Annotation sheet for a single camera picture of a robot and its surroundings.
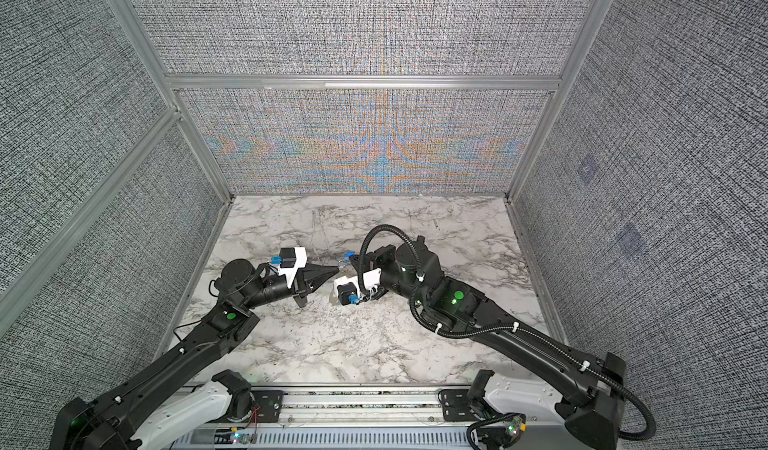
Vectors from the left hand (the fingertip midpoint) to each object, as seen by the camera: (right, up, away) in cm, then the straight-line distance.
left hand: (336, 270), depth 66 cm
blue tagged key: (-1, 0, +37) cm, 37 cm away
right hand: (+5, +6, -1) cm, 8 cm away
